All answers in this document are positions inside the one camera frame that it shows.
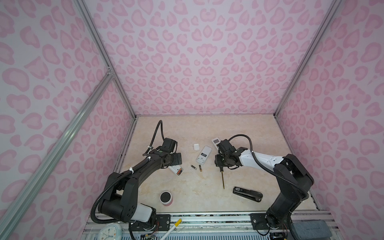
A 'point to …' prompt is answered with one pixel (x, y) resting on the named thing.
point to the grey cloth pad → (311, 229)
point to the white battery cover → (196, 147)
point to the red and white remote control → (204, 155)
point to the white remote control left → (177, 169)
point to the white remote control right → (215, 141)
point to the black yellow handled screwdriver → (221, 170)
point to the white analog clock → (112, 231)
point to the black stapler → (254, 195)
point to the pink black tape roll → (166, 198)
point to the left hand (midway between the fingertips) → (174, 158)
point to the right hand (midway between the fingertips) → (218, 161)
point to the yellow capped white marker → (176, 224)
